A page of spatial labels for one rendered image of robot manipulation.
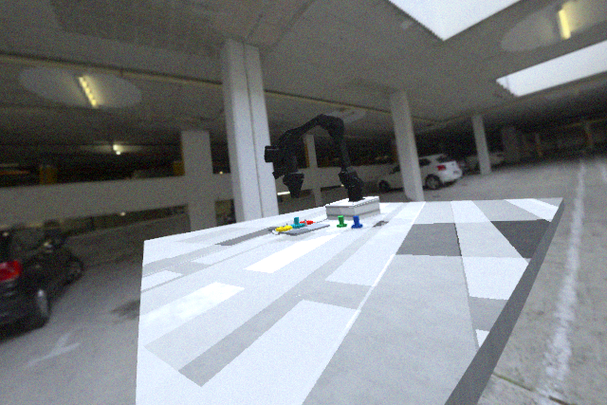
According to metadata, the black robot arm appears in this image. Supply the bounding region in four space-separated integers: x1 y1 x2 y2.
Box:
264 114 366 202

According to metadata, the green gear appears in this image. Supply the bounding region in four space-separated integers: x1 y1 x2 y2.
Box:
337 216 348 228

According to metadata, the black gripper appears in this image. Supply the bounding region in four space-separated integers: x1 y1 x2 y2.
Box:
283 160 304 198

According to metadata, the cyan gear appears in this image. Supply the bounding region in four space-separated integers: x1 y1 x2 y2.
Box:
290 217 304 229

